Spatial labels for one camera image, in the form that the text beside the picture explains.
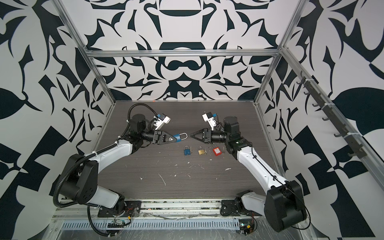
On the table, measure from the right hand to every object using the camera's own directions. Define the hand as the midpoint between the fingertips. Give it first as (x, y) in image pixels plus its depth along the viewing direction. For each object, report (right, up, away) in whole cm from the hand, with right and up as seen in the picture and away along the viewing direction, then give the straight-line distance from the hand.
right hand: (192, 137), depth 70 cm
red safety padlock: (+15, -12, +24) cm, 30 cm away
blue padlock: (-7, 0, +2) cm, 7 cm away
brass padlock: (+5, -12, +25) cm, 28 cm away
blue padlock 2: (-3, -12, +24) cm, 27 cm away
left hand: (-7, -1, +2) cm, 7 cm away
